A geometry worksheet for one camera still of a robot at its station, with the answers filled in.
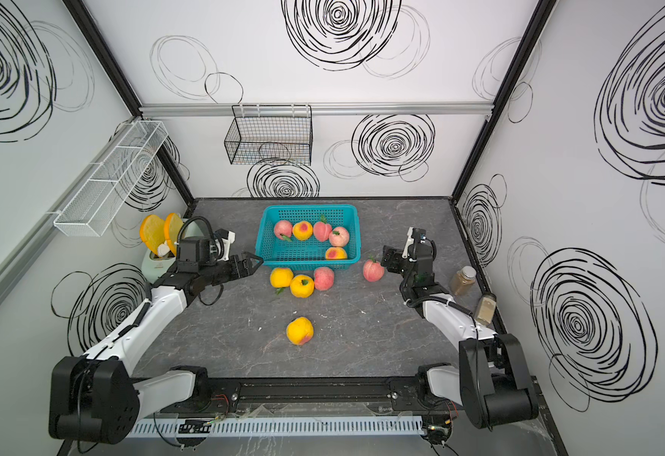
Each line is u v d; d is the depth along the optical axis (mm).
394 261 787
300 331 804
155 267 810
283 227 1022
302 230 1020
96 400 394
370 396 752
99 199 744
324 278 904
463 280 867
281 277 911
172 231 821
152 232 816
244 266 739
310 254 1020
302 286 888
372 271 931
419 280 675
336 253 953
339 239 1009
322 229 1020
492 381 413
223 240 738
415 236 759
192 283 595
